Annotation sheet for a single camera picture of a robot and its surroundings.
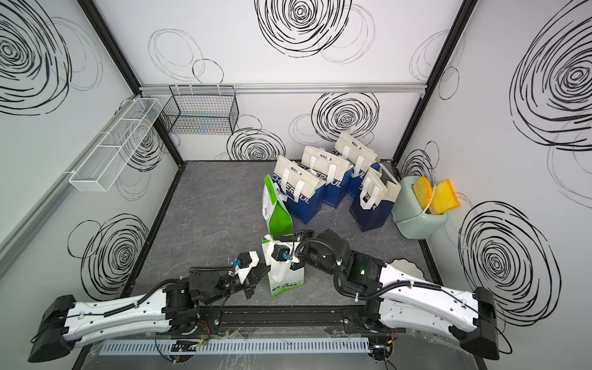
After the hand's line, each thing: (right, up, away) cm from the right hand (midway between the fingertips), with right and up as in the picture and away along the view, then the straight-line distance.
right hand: (279, 233), depth 63 cm
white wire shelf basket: (-57, +19, +9) cm, 61 cm away
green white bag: (+1, -15, +6) cm, 17 cm away
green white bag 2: (-3, -1, +22) cm, 22 cm away
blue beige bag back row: (+31, +23, +28) cm, 47 cm away
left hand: (-3, -11, +4) cm, 12 cm away
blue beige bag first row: (+7, +11, +20) cm, 24 cm away
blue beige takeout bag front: (+32, +11, +15) cm, 37 cm away
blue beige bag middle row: (+19, +18, +25) cm, 37 cm away
